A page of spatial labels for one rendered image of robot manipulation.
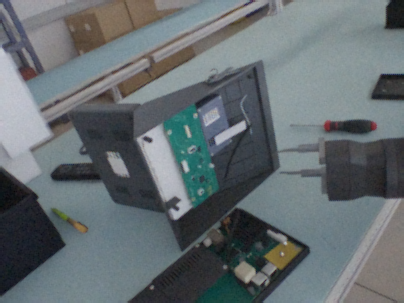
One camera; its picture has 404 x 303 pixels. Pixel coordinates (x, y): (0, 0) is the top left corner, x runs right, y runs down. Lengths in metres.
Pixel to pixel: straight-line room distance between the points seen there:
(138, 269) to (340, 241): 0.30
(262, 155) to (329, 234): 0.19
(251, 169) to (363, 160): 0.24
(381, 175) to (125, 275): 0.38
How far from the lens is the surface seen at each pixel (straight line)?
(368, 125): 0.71
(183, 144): 0.48
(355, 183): 0.46
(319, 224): 0.53
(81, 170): 0.83
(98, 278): 0.57
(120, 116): 0.52
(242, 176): 0.62
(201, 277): 0.47
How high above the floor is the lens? 1.38
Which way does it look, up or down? 32 degrees down
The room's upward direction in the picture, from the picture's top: 17 degrees counter-clockwise
